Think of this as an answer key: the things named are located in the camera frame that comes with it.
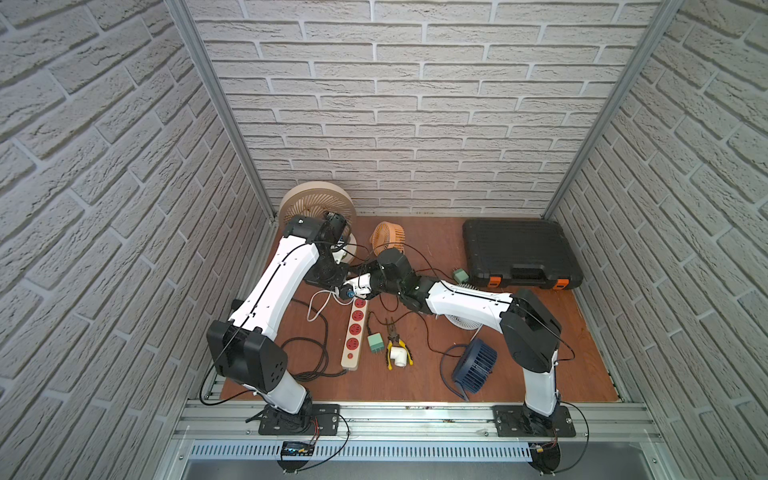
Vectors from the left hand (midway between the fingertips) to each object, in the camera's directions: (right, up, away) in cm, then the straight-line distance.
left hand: (330, 281), depth 77 cm
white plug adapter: (+18, -22, +6) cm, 29 cm away
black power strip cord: (-4, -26, +5) cm, 27 cm away
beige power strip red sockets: (+5, -18, +8) cm, 20 cm away
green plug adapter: (+12, -19, +8) cm, 24 cm away
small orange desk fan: (+15, +13, +21) cm, 29 cm away
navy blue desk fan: (+37, -20, -6) cm, 42 cm away
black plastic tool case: (+60, +7, +23) cm, 65 cm away
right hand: (+5, +4, +6) cm, 9 cm away
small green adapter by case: (+40, -1, +22) cm, 45 cm away
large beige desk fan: (-5, +23, +5) cm, 24 cm away
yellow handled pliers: (+17, -19, +10) cm, 27 cm away
